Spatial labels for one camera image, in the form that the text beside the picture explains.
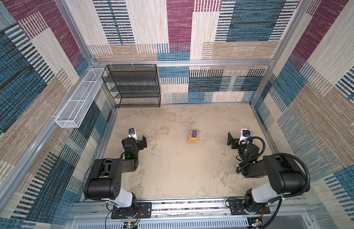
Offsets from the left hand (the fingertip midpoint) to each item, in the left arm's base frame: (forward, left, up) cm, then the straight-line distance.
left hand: (135, 134), depth 93 cm
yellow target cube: (-2, -38, -2) cm, 38 cm away
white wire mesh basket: (-4, +24, +25) cm, 35 cm away
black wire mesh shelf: (+39, +6, +9) cm, 40 cm away
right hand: (-2, -64, +3) cm, 64 cm away
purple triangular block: (0, -38, -1) cm, 38 cm away
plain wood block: (-2, -35, -5) cm, 36 cm away
